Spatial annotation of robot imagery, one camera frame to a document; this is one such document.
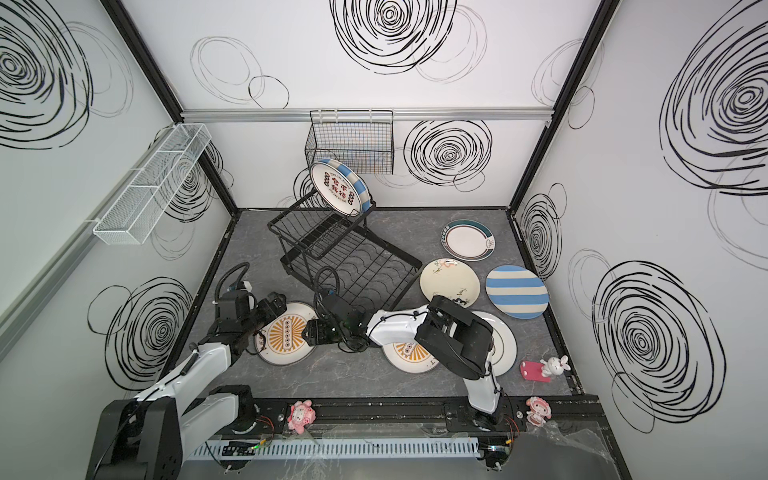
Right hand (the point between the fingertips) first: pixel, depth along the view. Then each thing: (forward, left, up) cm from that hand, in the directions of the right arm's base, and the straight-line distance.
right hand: (305, 338), depth 82 cm
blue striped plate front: (+35, -10, +25) cm, 44 cm away
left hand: (+11, +10, 0) cm, 15 cm away
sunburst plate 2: (-3, -29, -6) cm, 30 cm away
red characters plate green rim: (+35, -9, +24) cm, 43 cm away
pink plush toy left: (-18, -2, -2) cm, 18 cm away
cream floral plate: (+23, -44, -6) cm, 50 cm away
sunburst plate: (+1, +8, -5) cm, 10 cm away
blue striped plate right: (+19, -66, -7) cm, 69 cm away
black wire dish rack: (+38, +1, -3) cm, 38 cm away
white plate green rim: (+40, -53, -6) cm, 67 cm away
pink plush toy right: (-16, -60, -3) cm, 62 cm away
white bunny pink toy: (-7, -64, -3) cm, 65 cm away
